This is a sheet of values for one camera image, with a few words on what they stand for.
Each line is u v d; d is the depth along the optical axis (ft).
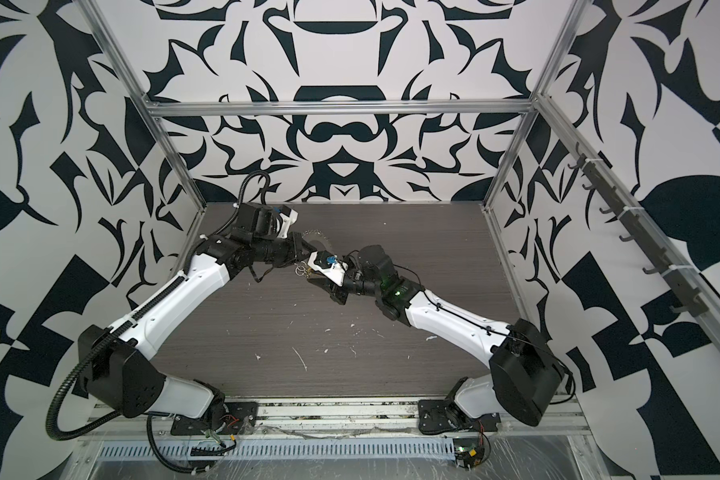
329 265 2.02
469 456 2.31
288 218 2.44
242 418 2.39
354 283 2.16
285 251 2.25
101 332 1.40
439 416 2.44
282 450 2.13
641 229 1.81
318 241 2.66
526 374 1.37
